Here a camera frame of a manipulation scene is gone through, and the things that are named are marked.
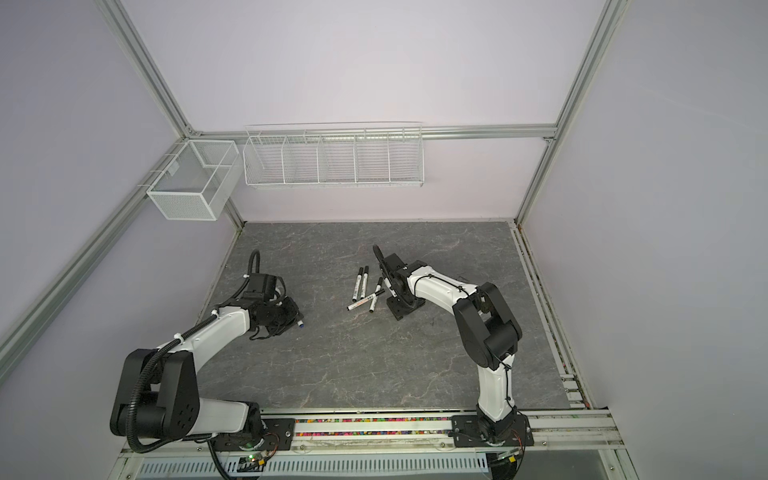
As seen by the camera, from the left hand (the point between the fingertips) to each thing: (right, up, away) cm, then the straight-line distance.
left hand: (303, 318), depth 89 cm
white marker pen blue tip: (0, -1, -2) cm, 2 cm away
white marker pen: (+15, +9, +13) cm, 21 cm away
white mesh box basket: (-37, +43, +7) cm, 57 cm away
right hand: (+31, +2, +4) cm, 32 cm away
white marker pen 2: (+17, +10, +13) cm, 23 cm away
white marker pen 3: (+21, +5, +8) cm, 23 cm away
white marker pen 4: (+18, +4, +9) cm, 21 cm away
